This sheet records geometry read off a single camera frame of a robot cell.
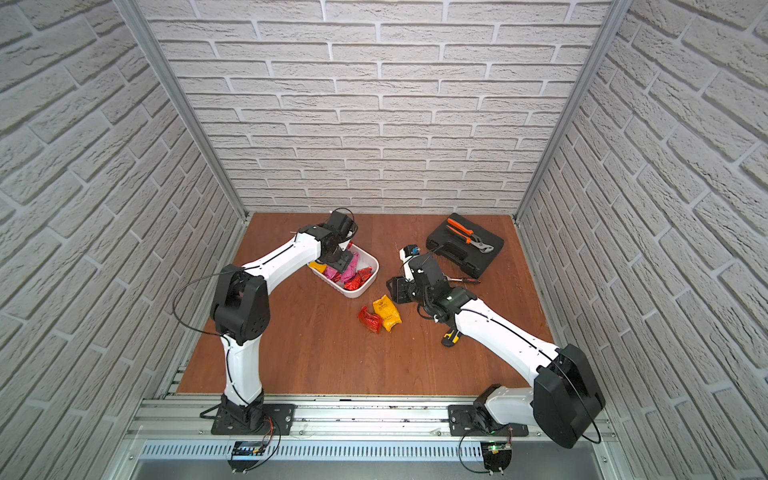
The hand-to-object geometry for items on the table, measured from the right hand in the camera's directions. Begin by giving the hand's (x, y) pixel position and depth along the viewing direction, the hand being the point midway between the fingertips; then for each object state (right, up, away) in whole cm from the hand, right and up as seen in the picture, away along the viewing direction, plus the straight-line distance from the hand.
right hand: (398, 281), depth 82 cm
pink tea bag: (-16, +1, +13) cm, 21 cm away
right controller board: (+24, -40, -12) cm, 48 cm away
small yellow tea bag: (-3, -11, +8) cm, 13 cm away
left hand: (-19, +7, +14) cm, 24 cm away
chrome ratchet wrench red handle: (+26, -2, +18) cm, 32 cm away
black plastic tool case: (+17, +11, +22) cm, 30 cm away
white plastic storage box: (-11, +5, +20) cm, 24 cm away
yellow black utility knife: (+16, -18, +5) cm, 25 cm away
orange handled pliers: (+27, +13, +22) cm, 37 cm away
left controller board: (-38, -42, -10) cm, 57 cm away
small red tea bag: (-8, -13, +5) cm, 16 cm away
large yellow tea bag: (-26, +3, +13) cm, 29 cm away
